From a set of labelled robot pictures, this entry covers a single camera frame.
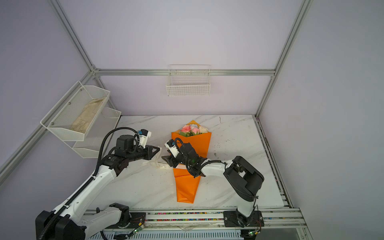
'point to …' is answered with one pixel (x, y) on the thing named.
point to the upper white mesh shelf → (72, 116)
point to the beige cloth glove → (84, 120)
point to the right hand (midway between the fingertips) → (164, 154)
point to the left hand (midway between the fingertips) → (158, 150)
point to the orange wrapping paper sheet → (187, 185)
